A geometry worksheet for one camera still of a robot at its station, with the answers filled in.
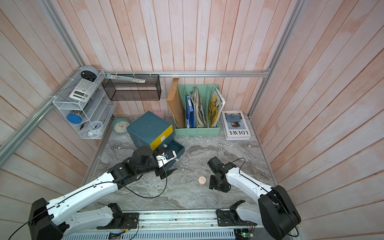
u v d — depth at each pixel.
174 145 1.00
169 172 0.67
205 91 1.07
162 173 0.65
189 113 0.94
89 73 0.80
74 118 0.76
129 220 0.73
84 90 0.78
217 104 1.00
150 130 0.84
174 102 0.85
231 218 0.65
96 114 0.84
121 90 1.06
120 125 1.03
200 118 1.01
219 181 0.72
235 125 1.10
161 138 0.82
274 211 0.41
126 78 0.91
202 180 0.86
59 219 0.40
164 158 0.60
